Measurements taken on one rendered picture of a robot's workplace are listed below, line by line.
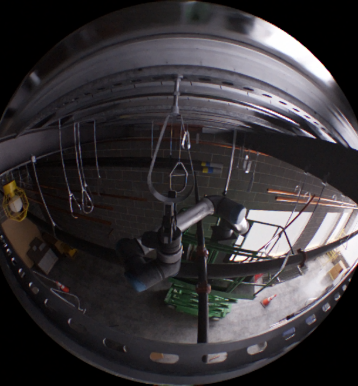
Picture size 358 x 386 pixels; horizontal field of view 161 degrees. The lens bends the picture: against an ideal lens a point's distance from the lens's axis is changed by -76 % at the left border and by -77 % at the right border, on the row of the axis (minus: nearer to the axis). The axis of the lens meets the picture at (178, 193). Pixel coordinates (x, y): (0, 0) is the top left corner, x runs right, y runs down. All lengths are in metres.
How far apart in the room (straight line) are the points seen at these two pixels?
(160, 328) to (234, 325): 2.18
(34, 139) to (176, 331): 4.59
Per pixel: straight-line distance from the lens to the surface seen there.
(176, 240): 0.37
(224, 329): 4.61
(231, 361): 0.18
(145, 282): 0.46
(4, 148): 1.06
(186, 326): 4.36
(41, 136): 1.16
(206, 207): 0.70
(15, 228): 6.87
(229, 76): 0.30
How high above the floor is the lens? 4.33
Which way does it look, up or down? 26 degrees down
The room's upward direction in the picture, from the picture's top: 4 degrees clockwise
